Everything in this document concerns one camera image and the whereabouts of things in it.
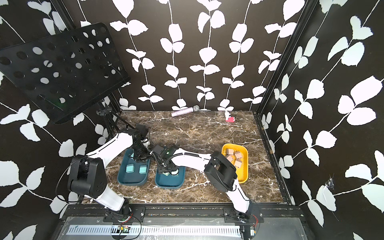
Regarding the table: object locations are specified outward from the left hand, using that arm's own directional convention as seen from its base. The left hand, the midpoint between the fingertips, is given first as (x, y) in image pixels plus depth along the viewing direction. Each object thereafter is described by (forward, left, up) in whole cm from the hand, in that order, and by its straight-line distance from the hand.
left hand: (152, 157), depth 86 cm
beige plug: (+3, -53, -6) cm, 53 cm away
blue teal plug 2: (-5, +6, -5) cm, 9 cm away
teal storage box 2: (-10, +10, -6) cm, 15 cm away
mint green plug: (-9, -8, -3) cm, 13 cm away
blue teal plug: (-3, +14, -6) cm, 16 cm away
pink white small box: (+34, -55, -7) cm, 65 cm away
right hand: (-5, -5, -3) cm, 8 cm away
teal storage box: (-11, -10, -9) cm, 18 cm away
